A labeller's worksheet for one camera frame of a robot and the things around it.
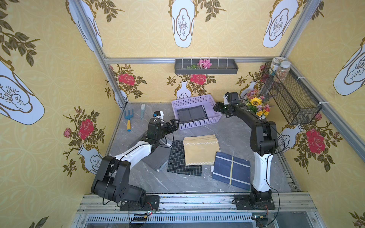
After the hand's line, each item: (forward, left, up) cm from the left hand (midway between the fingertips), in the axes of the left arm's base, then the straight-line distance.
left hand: (169, 121), depth 89 cm
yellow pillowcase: (-13, -20, -14) cm, 28 cm away
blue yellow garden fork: (+18, +34, -17) cm, 42 cm away
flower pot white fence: (+11, -57, +5) cm, 58 cm away
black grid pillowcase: (-21, -4, -15) cm, 26 cm away
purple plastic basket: (+32, -29, -14) cm, 45 cm away
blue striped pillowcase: (-26, -38, -14) cm, 48 cm away
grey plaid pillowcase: (+20, -18, -16) cm, 31 cm away
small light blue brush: (+24, +24, -17) cm, 38 cm away
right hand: (+17, -39, -4) cm, 42 cm away
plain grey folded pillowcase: (-18, +8, -16) cm, 25 cm away
